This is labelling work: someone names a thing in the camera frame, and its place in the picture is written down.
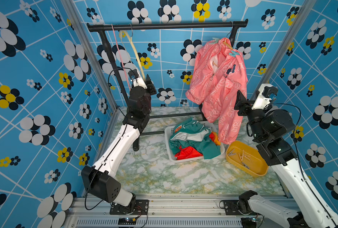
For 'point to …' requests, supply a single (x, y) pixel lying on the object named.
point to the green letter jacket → (193, 134)
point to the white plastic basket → (168, 130)
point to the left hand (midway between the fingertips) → (145, 74)
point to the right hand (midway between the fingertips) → (252, 90)
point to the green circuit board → (127, 221)
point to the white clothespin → (230, 154)
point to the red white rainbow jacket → (186, 152)
